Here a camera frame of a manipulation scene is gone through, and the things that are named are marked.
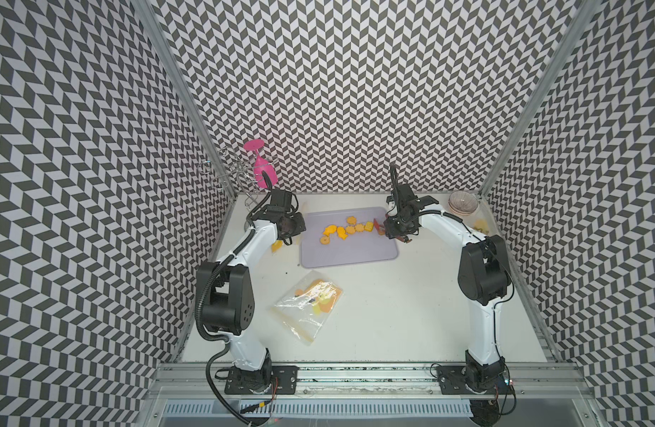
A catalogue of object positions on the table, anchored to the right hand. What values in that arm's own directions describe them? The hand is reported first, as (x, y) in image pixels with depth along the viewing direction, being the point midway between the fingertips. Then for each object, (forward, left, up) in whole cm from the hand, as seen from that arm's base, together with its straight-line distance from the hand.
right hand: (395, 233), depth 97 cm
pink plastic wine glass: (+19, +49, +17) cm, 55 cm away
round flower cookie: (+11, +15, -6) cm, 20 cm away
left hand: (-1, +35, +5) cm, 35 cm away
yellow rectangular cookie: (+7, +9, -5) cm, 13 cm away
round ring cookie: (+1, +26, -6) cm, 27 cm away
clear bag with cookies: (-26, +32, -6) cm, 42 cm away
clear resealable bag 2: (-2, +44, -4) cm, 44 cm away
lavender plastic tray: (0, +13, -9) cm, 16 cm away
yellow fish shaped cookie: (+6, +25, -5) cm, 26 cm away
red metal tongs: (+3, +5, -2) cm, 6 cm away
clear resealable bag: (+5, -35, -3) cm, 35 cm away
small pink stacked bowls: (+17, -31, -3) cm, 35 cm away
